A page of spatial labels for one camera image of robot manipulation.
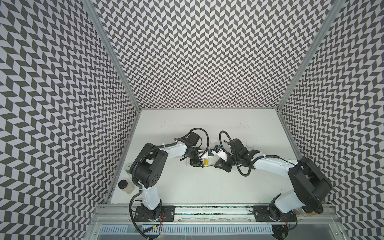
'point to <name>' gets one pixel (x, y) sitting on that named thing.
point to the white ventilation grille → (188, 229)
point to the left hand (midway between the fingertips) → (200, 160)
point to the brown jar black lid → (126, 186)
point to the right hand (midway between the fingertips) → (216, 167)
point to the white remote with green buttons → (210, 161)
